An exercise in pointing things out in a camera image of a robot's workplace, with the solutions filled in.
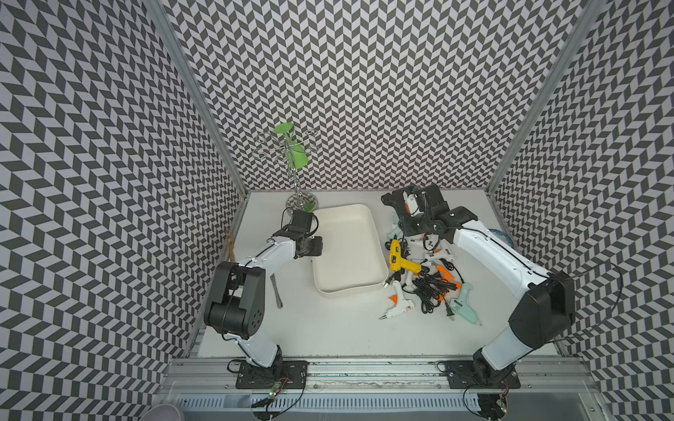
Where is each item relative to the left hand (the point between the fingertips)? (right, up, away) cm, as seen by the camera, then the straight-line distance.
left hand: (315, 247), depth 94 cm
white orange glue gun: (+29, -18, -9) cm, 35 cm away
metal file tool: (-11, -16, -7) cm, 21 cm away
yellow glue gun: (+28, -4, -8) cm, 30 cm away
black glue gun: (+28, +17, -9) cm, 34 cm away
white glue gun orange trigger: (+45, -2, -1) cm, 45 cm away
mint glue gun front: (+49, -18, -10) cm, 53 cm away
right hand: (+31, +8, -10) cm, 34 cm away
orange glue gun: (+47, -10, -3) cm, 48 cm away
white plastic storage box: (+14, -2, -3) cm, 14 cm away
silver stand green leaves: (-9, +36, +1) cm, 37 cm away
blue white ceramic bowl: (+70, +3, +4) cm, 71 cm away
